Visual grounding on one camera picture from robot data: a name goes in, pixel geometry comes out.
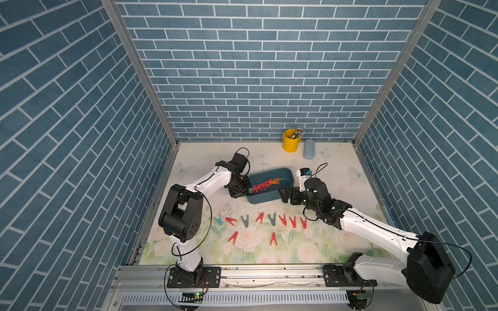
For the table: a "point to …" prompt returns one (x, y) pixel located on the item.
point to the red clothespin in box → (261, 186)
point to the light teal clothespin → (219, 220)
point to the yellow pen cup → (290, 144)
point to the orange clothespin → (275, 181)
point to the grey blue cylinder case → (309, 149)
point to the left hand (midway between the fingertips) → (254, 193)
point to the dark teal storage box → (272, 194)
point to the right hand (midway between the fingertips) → (288, 189)
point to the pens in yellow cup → (298, 133)
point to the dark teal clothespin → (272, 220)
